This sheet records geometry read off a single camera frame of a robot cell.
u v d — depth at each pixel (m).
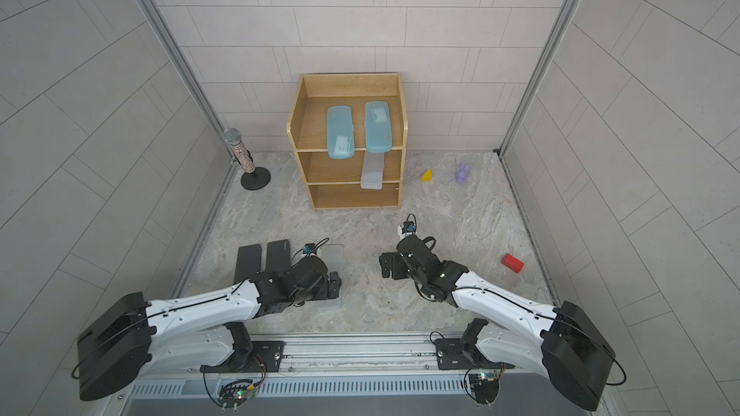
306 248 0.74
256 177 1.06
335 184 0.87
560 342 0.40
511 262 0.85
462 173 1.05
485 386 0.69
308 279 0.62
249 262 0.87
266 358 0.71
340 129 0.81
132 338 0.39
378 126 0.81
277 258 0.89
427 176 1.08
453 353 0.67
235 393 0.65
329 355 0.72
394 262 0.71
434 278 0.59
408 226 0.72
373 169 0.89
